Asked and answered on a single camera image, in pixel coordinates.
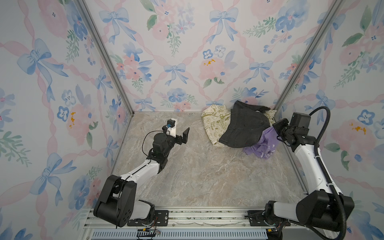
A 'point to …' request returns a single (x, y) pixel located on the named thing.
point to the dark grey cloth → (247, 125)
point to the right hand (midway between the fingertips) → (275, 121)
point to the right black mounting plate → (256, 219)
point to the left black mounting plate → (159, 218)
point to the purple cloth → (267, 146)
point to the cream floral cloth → (217, 119)
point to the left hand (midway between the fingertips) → (181, 124)
